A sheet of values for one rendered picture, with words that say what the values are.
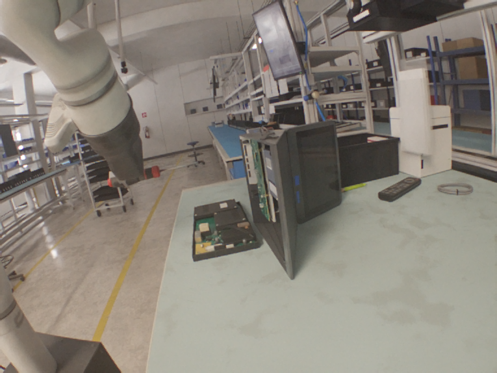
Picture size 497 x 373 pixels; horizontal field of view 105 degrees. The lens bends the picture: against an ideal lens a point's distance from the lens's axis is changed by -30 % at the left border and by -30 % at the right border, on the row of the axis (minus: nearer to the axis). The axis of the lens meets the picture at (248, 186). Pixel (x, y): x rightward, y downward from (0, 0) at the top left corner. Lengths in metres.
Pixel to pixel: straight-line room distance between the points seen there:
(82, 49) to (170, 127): 11.51
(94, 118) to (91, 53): 0.08
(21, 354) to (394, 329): 0.62
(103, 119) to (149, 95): 11.63
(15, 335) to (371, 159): 0.98
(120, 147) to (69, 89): 0.11
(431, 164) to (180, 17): 5.57
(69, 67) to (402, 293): 0.46
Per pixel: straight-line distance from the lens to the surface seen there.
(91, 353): 0.66
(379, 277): 0.43
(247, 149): 0.58
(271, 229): 0.59
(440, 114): 0.92
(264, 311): 0.38
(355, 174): 0.82
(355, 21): 0.82
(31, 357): 0.63
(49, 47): 0.25
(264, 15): 1.90
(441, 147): 0.93
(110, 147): 0.35
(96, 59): 0.28
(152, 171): 0.47
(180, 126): 11.71
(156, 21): 6.02
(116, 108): 0.32
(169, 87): 11.84
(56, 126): 0.35
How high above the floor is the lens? 1.25
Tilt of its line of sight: 16 degrees down
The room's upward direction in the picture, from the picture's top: 10 degrees counter-clockwise
